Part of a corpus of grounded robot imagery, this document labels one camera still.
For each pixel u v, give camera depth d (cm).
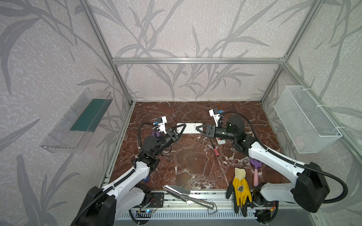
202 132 68
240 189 74
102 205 39
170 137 63
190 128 69
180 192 76
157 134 68
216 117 68
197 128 69
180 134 66
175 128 66
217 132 65
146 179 79
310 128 62
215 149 92
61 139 61
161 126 68
